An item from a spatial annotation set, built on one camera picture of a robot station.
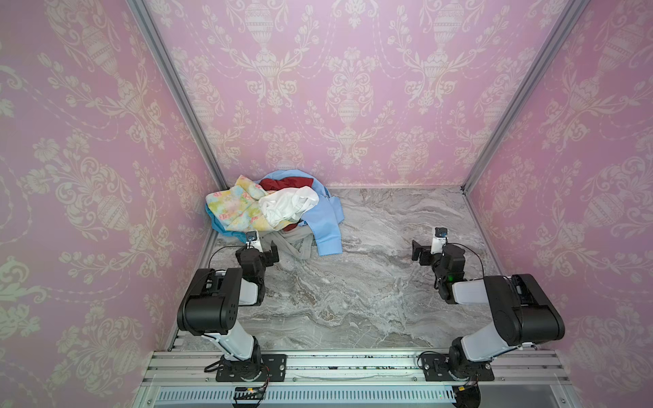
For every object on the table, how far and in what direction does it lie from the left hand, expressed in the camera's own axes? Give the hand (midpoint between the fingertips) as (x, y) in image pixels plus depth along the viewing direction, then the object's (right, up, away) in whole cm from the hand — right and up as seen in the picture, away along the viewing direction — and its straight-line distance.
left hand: (261, 243), depth 94 cm
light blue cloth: (+24, +9, +7) cm, 26 cm away
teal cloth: (-20, +6, +9) cm, 23 cm away
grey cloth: (+13, 0, +5) cm, 14 cm away
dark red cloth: (+6, +24, +17) cm, 31 cm away
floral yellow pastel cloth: (-12, +13, +8) cm, 19 cm away
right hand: (+62, +1, -1) cm, 62 cm away
